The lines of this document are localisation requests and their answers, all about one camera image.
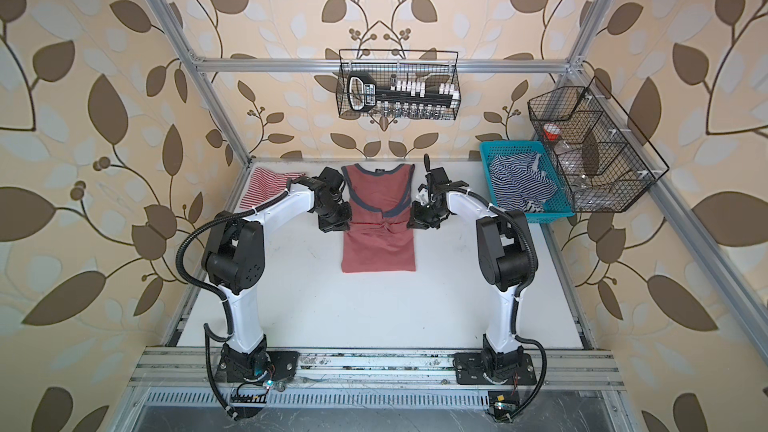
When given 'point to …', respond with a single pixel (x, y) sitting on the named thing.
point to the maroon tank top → (379, 239)
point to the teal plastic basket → (562, 204)
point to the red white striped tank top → (265, 184)
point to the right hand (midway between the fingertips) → (409, 226)
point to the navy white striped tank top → (520, 184)
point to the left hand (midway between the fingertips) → (353, 223)
